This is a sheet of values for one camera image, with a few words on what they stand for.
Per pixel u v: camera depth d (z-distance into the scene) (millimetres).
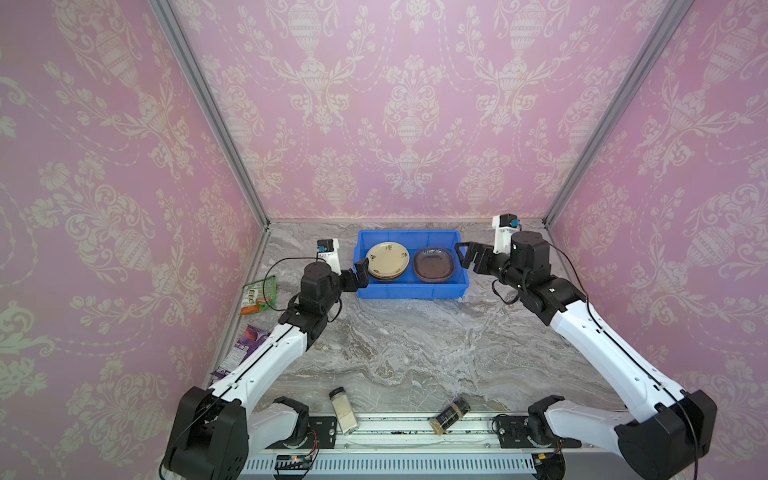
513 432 731
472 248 660
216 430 401
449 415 743
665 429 368
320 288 614
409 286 920
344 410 758
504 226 657
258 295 973
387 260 1058
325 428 748
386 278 1010
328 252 699
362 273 731
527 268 562
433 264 1066
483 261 660
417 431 760
